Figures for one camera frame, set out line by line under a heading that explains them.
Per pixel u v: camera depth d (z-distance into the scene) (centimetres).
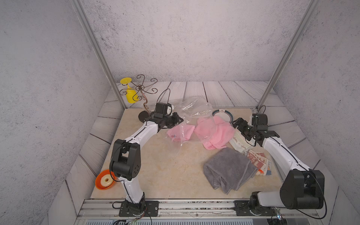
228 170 82
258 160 88
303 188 41
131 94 98
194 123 108
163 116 75
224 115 115
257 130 65
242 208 71
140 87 91
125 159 49
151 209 72
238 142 96
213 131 98
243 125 77
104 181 79
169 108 86
